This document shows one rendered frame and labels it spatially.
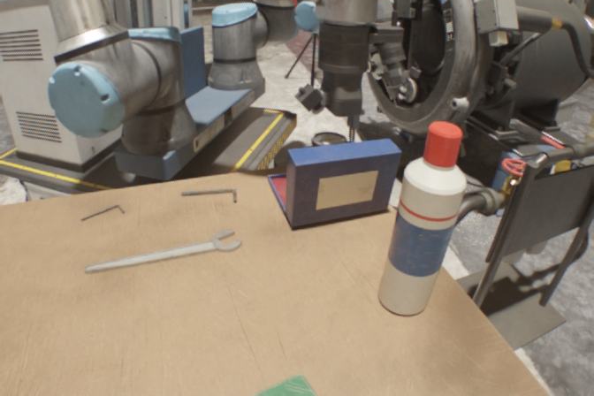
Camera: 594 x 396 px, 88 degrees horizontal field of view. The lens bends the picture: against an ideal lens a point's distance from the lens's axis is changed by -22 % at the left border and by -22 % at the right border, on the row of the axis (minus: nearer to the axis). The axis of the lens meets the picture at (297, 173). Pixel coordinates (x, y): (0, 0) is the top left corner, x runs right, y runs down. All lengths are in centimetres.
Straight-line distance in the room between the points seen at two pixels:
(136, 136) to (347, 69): 51
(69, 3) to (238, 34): 66
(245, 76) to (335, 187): 78
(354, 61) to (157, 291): 41
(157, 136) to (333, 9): 50
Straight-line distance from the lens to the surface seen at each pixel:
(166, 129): 86
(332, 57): 55
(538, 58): 161
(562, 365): 118
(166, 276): 52
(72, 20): 71
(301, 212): 55
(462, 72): 123
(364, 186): 56
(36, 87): 117
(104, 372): 44
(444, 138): 35
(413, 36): 154
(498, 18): 116
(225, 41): 124
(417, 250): 40
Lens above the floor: 82
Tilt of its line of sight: 30 degrees down
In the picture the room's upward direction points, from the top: 2 degrees clockwise
